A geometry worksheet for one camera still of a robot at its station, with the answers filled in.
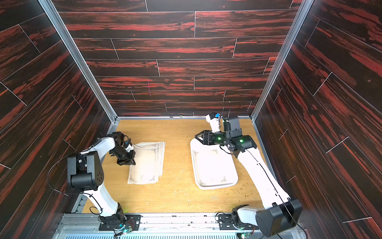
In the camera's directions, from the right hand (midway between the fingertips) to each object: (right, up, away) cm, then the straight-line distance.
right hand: (202, 135), depth 74 cm
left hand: (-40, -18, +19) cm, 48 cm away
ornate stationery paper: (-33, -16, +25) cm, 45 cm away
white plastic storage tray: (+17, -17, +15) cm, 29 cm away
